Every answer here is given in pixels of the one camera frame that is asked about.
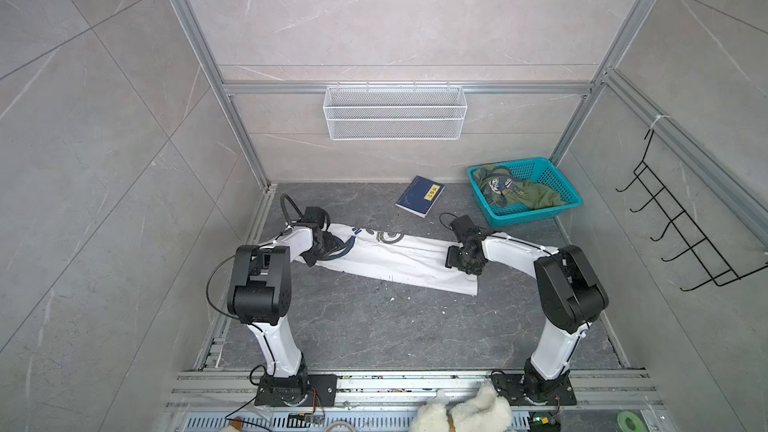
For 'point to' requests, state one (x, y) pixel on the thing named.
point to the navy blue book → (420, 196)
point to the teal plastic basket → (539, 170)
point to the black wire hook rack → (718, 270)
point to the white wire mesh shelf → (395, 113)
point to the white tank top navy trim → (402, 255)
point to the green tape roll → (629, 422)
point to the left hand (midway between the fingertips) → (326, 244)
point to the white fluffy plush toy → (487, 412)
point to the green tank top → (500, 188)
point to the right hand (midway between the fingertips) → (455, 261)
